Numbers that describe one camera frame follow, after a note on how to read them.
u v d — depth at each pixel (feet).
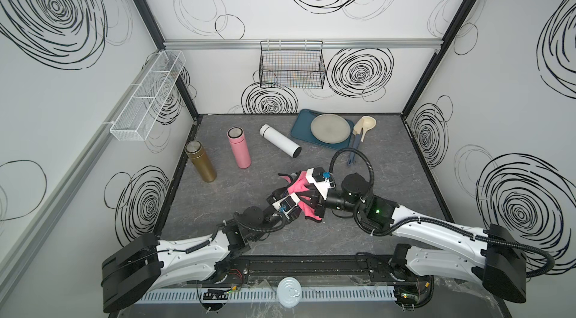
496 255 1.32
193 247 1.63
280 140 3.44
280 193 2.19
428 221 1.60
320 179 1.89
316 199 2.00
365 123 3.77
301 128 3.79
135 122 2.36
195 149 2.64
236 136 2.77
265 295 2.10
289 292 2.15
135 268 1.40
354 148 1.65
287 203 1.93
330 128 3.70
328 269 2.46
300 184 2.10
